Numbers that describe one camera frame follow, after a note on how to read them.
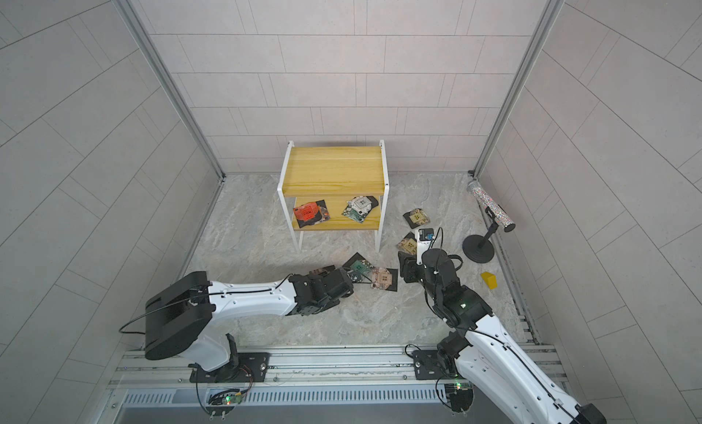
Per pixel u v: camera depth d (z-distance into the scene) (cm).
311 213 84
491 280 85
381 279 87
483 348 48
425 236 64
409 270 67
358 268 89
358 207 86
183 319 42
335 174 74
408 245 95
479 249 93
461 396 68
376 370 71
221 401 65
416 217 102
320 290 63
